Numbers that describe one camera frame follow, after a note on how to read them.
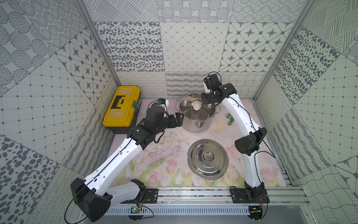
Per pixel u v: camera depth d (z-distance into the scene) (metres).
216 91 0.60
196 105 1.03
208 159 0.86
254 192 0.64
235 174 0.82
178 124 0.64
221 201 0.73
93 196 0.37
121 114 0.89
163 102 0.64
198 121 0.95
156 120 0.51
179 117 0.64
